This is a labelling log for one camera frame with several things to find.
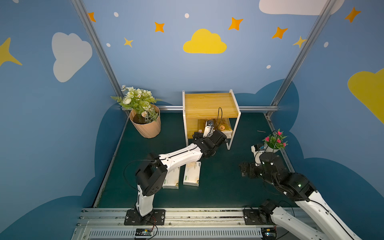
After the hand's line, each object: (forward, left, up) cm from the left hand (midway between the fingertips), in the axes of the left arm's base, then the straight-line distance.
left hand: (205, 131), depth 86 cm
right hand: (-19, -21, +2) cm, 28 cm away
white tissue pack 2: (-20, +7, -15) cm, 26 cm away
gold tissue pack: (+1, -10, +5) cm, 11 cm away
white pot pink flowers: (-2, -42, -7) cm, 43 cm away
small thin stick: (+17, -45, -20) cm, 52 cm away
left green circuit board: (-48, +30, -20) cm, 60 cm away
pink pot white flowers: (+14, +39, 0) cm, 42 cm away
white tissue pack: (-24, +18, -14) cm, 33 cm away
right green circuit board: (-47, -32, -21) cm, 60 cm away
